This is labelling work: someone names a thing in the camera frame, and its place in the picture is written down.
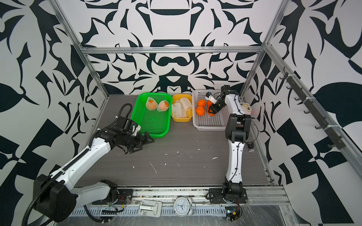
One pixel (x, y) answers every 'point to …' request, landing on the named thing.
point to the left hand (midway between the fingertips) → (147, 141)
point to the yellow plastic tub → (189, 113)
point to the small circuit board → (232, 213)
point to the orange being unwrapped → (201, 102)
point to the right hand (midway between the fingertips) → (213, 105)
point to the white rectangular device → (151, 208)
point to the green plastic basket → (152, 112)
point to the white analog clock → (182, 206)
